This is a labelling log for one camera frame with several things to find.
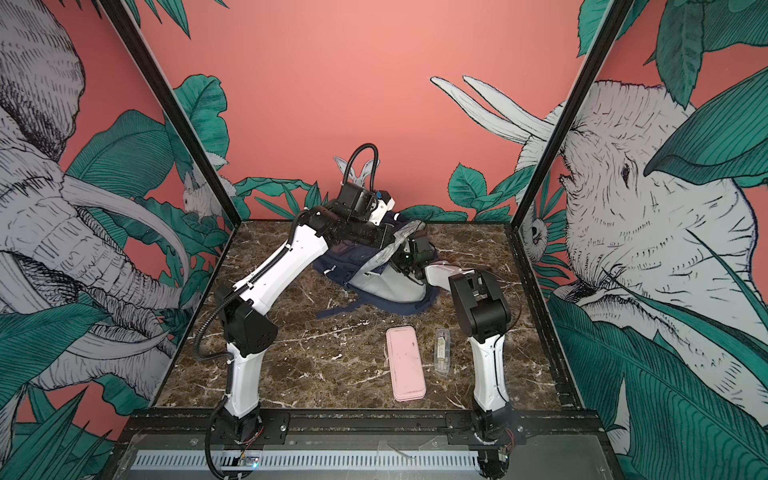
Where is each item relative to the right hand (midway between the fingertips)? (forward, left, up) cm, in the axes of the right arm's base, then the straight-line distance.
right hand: (379, 252), depth 99 cm
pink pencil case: (-34, -9, -8) cm, 36 cm away
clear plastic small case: (-31, -20, -9) cm, 37 cm away
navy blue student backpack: (-6, +3, -4) cm, 8 cm away
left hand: (-9, -7, +19) cm, 22 cm away
